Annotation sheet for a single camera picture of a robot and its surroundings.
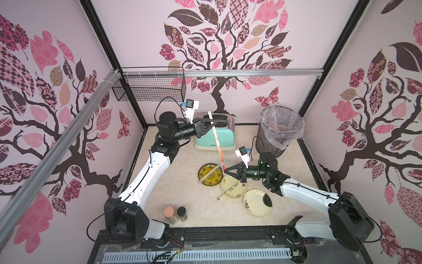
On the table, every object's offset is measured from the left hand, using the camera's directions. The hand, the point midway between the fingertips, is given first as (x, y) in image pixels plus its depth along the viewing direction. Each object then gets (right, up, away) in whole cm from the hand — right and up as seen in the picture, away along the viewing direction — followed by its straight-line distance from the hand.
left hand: (216, 124), depth 65 cm
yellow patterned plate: (-2, -30, +27) cm, 40 cm away
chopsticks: (0, -7, +2) cm, 7 cm away
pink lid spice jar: (-21, -39, +6) cm, 45 cm away
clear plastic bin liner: (+41, +3, +35) cm, 54 cm away
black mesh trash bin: (+28, -10, +27) cm, 40 cm away
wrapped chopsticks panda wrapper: (+2, -37, +18) cm, 41 cm away
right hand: (+4, -21, +7) cm, 22 cm away
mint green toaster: (+5, -1, +26) cm, 27 cm away
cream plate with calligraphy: (+7, -30, +23) cm, 38 cm away
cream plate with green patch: (+21, -40, +18) cm, 49 cm away
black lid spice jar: (-16, -40, +7) cm, 43 cm away
